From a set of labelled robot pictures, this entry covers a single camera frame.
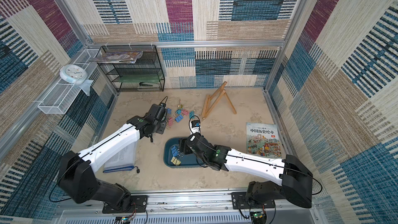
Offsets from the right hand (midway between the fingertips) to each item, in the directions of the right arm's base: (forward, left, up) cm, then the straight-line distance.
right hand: (183, 138), depth 76 cm
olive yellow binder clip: (+31, +5, -13) cm, 34 cm away
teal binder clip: (+29, +7, -17) cm, 34 cm away
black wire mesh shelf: (+52, +31, -3) cm, 60 cm away
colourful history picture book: (+8, -45, -18) cm, 49 cm away
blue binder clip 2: (+23, +6, -15) cm, 28 cm away
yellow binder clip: (-5, +5, -16) cm, 18 cm away
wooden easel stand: (+36, -16, -16) cm, 43 cm away
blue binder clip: (+1, +7, -16) cm, 17 cm away
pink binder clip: (+27, +2, -15) cm, 31 cm away
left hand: (+12, +15, -3) cm, 19 cm away
